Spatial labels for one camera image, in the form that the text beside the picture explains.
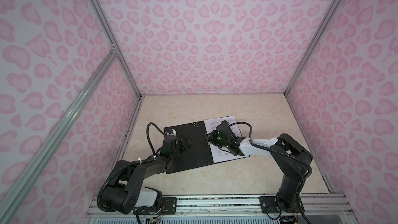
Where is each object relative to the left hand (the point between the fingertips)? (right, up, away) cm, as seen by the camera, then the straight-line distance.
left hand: (189, 141), depth 91 cm
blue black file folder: (+6, -8, 0) cm, 10 cm away
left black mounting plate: (-8, -27, -18) cm, 33 cm away
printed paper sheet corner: (+18, -7, -3) cm, 19 cm away
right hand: (+10, +4, -2) cm, 11 cm away
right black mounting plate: (+39, -26, -17) cm, 50 cm away
